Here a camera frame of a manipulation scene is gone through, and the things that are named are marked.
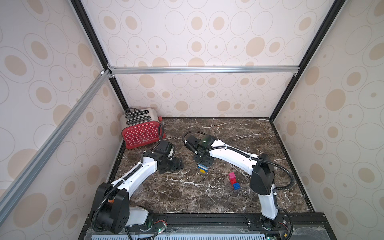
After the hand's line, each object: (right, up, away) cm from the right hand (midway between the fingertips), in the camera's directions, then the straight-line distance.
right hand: (204, 160), depth 86 cm
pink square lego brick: (+16, -9, +2) cm, 19 cm away
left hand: (-13, -3, -2) cm, 14 cm away
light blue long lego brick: (-1, -1, -11) cm, 11 cm away
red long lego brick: (+16, -12, 0) cm, 20 cm away
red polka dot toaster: (-38, +19, +6) cm, 43 cm away
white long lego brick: (-1, -4, 0) cm, 4 cm away
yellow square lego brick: (-1, -7, +3) cm, 8 cm away
